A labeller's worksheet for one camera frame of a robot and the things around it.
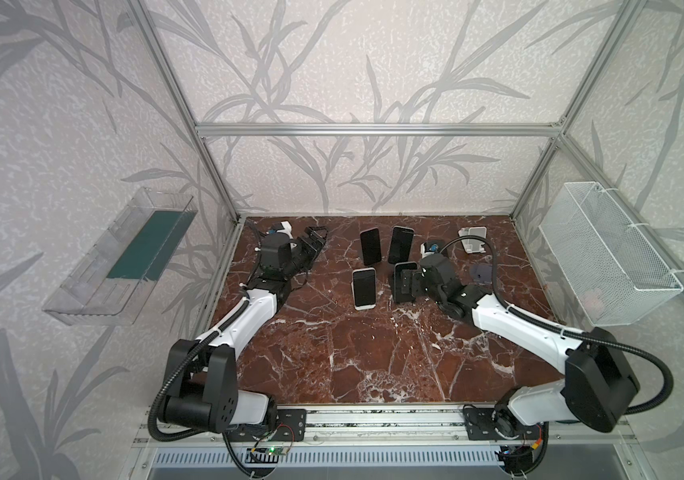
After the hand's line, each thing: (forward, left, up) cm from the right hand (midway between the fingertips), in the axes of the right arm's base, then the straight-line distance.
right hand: (416, 264), depth 87 cm
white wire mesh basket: (-17, -37, +19) cm, 45 cm away
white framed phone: (-5, +15, -6) cm, 17 cm away
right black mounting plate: (-39, -13, -14) cm, 44 cm away
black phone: (+14, +13, -6) cm, 20 cm away
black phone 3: (-9, +5, +4) cm, 11 cm away
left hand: (+5, +25, +11) cm, 27 cm away
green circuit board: (-44, +37, -14) cm, 59 cm away
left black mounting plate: (-39, +34, -14) cm, 53 cm away
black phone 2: (+11, +3, -5) cm, 13 cm away
